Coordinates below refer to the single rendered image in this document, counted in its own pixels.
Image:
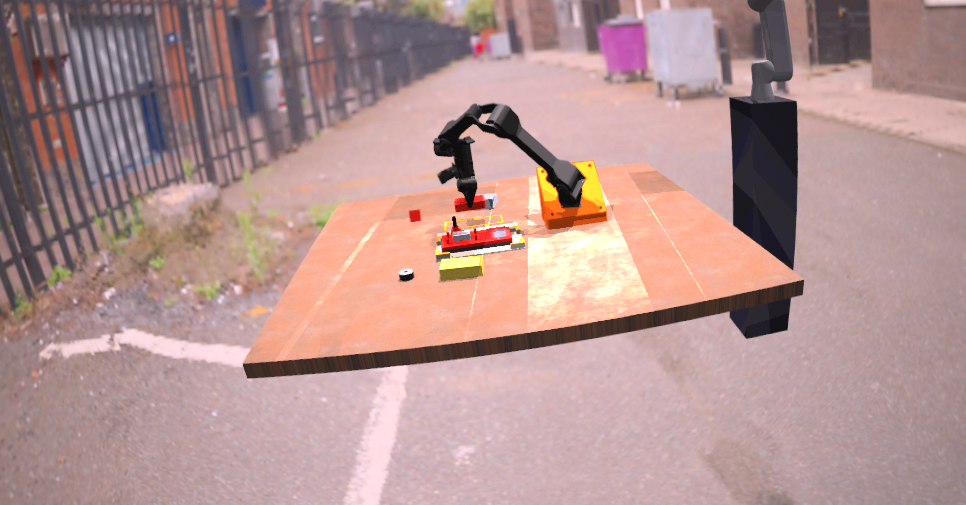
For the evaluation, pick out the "yellow flat block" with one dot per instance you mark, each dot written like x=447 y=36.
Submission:
x=461 y=267

